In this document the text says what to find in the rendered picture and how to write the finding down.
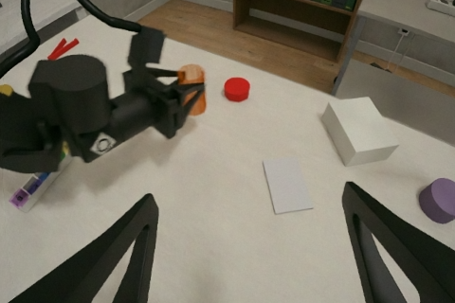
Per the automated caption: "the white box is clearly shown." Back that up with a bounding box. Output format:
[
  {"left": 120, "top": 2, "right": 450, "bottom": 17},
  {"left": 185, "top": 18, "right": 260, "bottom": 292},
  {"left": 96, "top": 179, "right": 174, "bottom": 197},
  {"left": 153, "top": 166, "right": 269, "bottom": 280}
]
[{"left": 322, "top": 97, "right": 400, "bottom": 167}]

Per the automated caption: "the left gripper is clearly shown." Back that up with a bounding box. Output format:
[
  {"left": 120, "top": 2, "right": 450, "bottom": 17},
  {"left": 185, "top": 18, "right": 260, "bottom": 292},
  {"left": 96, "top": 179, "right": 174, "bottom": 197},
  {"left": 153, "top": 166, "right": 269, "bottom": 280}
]
[{"left": 114, "top": 33, "right": 208, "bottom": 142}]

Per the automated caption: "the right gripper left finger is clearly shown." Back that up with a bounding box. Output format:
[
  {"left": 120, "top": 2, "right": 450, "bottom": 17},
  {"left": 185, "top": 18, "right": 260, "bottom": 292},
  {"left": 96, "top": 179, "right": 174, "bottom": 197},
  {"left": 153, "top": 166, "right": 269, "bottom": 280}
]
[{"left": 8, "top": 193, "right": 159, "bottom": 303}]

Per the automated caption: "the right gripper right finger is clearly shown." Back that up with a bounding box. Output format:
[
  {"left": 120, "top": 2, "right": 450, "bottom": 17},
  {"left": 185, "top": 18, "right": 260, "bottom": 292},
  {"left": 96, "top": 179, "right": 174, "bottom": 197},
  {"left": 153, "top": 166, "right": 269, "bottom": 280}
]
[{"left": 341, "top": 181, "right": 455, "bottom": 303}]

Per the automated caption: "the orange translucent cylinder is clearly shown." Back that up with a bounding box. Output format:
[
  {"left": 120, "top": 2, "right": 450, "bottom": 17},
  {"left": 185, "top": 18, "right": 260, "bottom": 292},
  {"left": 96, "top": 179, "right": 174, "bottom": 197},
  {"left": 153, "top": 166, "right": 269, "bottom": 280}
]
[{"left": 179, "top": 63, "right": 209, "bottom": 116}]

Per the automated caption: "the yellow round disc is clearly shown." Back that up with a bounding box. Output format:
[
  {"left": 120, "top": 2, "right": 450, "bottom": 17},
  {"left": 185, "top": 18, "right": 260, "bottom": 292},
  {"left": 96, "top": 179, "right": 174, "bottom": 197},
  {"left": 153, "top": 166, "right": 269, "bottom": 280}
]
[{"left": 0, "top": 84, "right": 13, "bottom": 95}]

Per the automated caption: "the purple cylinder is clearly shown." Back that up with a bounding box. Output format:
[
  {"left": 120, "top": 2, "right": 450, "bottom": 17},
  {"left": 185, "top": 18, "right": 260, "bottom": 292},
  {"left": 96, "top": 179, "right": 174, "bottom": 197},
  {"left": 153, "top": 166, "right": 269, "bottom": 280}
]
[{"left": 419, "top": 178, "right": 455, "bottom": 224}]

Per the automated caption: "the red flat bar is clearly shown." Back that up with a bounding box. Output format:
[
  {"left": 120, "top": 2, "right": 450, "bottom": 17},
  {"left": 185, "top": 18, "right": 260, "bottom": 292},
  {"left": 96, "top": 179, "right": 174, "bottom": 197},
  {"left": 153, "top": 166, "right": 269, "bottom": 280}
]
[{"left": 48, "top": 38, "right": 79, "bottom": 59}]

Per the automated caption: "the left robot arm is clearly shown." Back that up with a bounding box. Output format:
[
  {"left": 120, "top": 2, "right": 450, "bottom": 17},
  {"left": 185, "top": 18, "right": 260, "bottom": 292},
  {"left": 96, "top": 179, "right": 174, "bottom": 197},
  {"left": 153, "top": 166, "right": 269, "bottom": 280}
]
[{"left": 0, "top": 25, "right": 169, "bottom": 173}]

